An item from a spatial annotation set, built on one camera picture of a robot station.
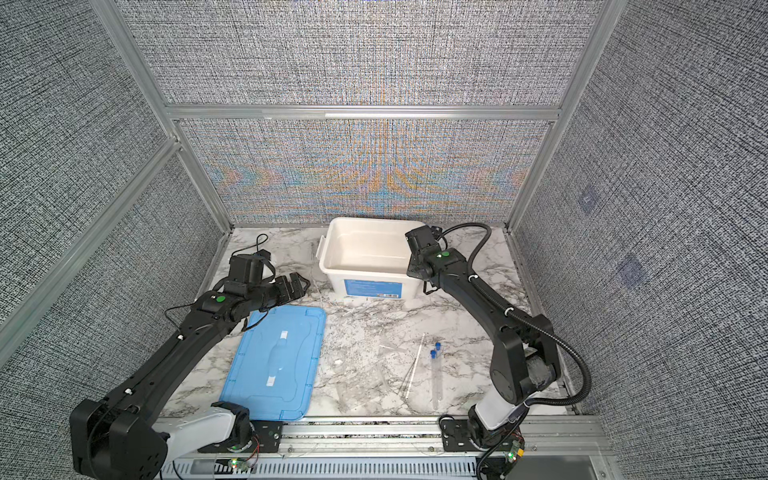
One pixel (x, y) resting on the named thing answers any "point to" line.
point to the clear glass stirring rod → (415, 365)
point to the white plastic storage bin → (368, 258)
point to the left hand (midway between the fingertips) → (299, 287)
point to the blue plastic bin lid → (275, 367)
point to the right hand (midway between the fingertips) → (422, 264)
